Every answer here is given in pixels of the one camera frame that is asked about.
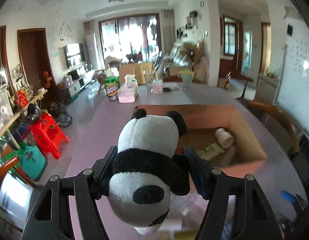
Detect green white packet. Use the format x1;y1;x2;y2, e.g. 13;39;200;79
198;142;225;161

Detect wooden chair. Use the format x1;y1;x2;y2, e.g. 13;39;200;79
247;101;300;159

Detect standing fan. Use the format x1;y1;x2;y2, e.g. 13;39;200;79
179;41;204;65

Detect whiteboard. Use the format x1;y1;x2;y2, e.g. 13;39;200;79
275;24;309;140

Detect white paper roll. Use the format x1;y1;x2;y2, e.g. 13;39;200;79
215;128;234;149

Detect green snack canister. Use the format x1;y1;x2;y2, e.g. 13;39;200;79
104;76;120;101

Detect red plastic stool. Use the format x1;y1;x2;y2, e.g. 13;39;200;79
30;113;70;159

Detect pink tissue box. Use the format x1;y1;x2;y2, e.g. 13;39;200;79
118;74;138;103

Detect television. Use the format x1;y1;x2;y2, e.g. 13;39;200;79
63;43;86;69

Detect plush panda toy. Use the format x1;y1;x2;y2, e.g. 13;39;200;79
100;108;190;235

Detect pink cardboard box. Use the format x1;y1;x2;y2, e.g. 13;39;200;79
138;105;267;178

